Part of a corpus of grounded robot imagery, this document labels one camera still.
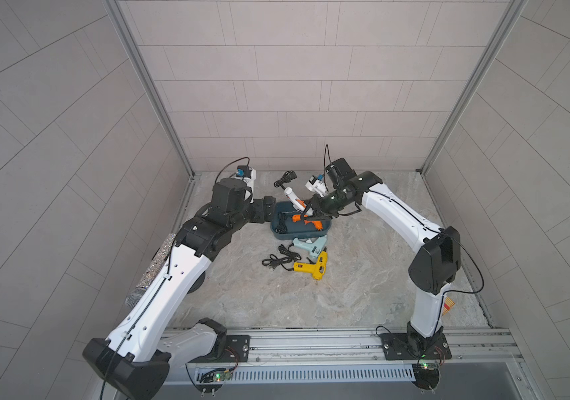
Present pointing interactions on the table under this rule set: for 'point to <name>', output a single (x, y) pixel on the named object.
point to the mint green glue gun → (314, 249)
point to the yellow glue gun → (317, 268)
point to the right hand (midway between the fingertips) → (304, 216)
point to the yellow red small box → (447, 305)
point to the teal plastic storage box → (295, 230)
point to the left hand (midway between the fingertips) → (268, 196)
